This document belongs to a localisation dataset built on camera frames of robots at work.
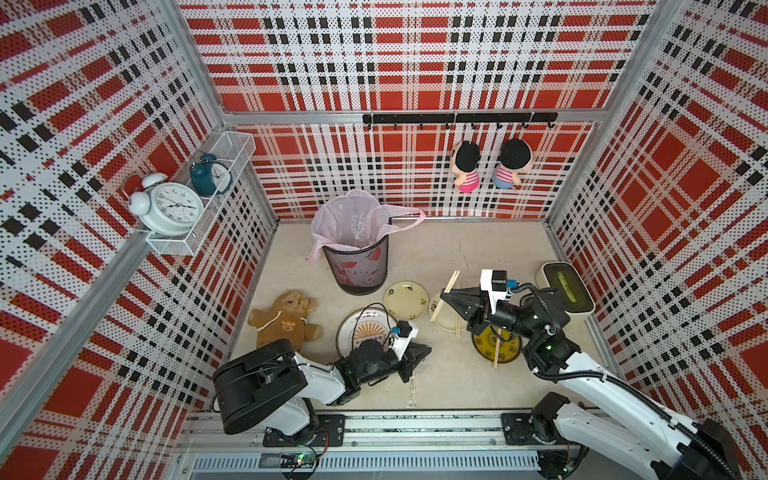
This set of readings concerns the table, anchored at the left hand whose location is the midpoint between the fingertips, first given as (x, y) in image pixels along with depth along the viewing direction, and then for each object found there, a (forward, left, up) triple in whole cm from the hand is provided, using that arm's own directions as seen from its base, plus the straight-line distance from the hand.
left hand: (432, 348), depth 79 cm
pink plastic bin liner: (+39, +24, +10) cm, 47 cm away
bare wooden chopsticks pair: (-4, -13, +15) cm, 20 cm away
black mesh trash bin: (+21, +20, +6) cm, 30 cm away
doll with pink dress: (+53, -12, +23) cm, 58 cm away
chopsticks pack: (-9, +5, -8) cm, 14 cm away
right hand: (+4, -2, +23) cm, 24 cm away
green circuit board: (-24, +33, -7) cm, 41 cm away
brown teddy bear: (+9, +42, -1) cm, 43 cm away
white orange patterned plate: (+11, +20, -8) cm, 24 cm away
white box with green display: (+16, -46, -3) cm, 48 cm away
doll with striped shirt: (+53, -28, +24) cm, 64 cm away
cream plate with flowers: (+19, +7, -7) cm, 21 cm away
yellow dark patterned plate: (+4, -17, -9) cm, 19 cm away
